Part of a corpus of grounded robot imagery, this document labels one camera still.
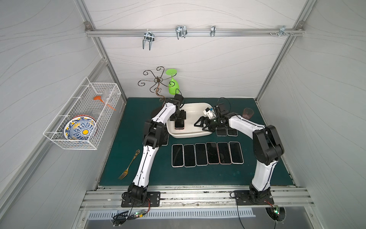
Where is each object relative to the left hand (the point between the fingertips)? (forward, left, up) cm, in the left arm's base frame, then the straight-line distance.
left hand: (181, 118), depth 106 cm
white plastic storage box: (+9, -10, -4) cm, 14 cm away
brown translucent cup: (+5, -51, +1) cm, 51 cm away
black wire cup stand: (+7, +14, +29) cm, 33 cm away
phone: (-29, -7, -2) cm, 29 cm away
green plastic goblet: (+2, +4, +30) cm, 30 cm away
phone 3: (-3, +1, -4) cm, 5 cm away
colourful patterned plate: (-31, +42, +32) cm, 61 cm away
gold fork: (-40, +31, -2) cm, 51 cm away
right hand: (-12, -12, +8) cm, 19 cm away
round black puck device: (-57, -52, -5) cm, 78 cm away
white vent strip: (-60, +33, -3) cm, 68 cm away
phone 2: (-28, -14, -1) cm, 31 cm away
